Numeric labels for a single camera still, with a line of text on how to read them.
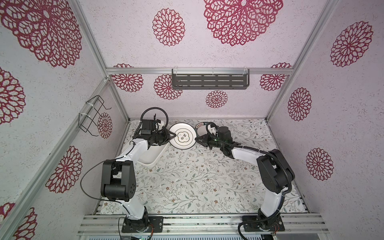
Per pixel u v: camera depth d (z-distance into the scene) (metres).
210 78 0.97
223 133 0.73
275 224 0.72
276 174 0.50
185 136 0.90
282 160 0.52
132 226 0.67
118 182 0.47
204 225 0.75
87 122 0.78
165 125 0.78
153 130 0.78
